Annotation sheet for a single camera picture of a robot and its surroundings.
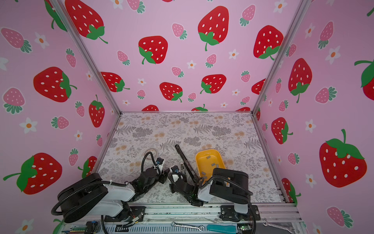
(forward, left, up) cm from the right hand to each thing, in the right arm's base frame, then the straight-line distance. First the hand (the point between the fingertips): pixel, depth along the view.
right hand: (168, 177), depth 83 cm
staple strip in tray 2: (+18, -23, -4) cm, 29 cm away
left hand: (+6, +2, 0) cm, 7 cm away
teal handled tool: (-20, -35, -5) cm, 41 cm away
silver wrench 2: (-16, -64, -5) cm, 66 cm away
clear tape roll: (+17, +15, -3) cm, 23 cm away
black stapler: (+9, -10, -1) cm, 14 cm away
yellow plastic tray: (+16, -22, -4) cm, 27 cm away
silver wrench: (-21, -20, -4) cm, 30 cm away
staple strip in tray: (+13, -26, -4) cm, 29 cm away
